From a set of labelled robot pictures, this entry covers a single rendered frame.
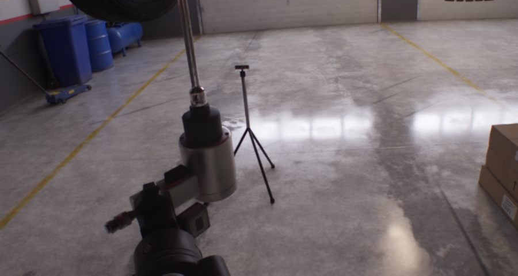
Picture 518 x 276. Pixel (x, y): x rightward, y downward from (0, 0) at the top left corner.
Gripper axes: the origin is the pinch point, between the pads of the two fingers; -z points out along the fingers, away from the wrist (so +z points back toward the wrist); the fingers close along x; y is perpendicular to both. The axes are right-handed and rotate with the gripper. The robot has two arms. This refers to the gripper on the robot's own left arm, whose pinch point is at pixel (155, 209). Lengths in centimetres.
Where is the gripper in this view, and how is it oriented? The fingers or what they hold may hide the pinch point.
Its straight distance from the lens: 62.4
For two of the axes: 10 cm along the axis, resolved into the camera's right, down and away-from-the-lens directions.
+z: 3.6, 3.9, -8.5
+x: 0.9, 8.9, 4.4
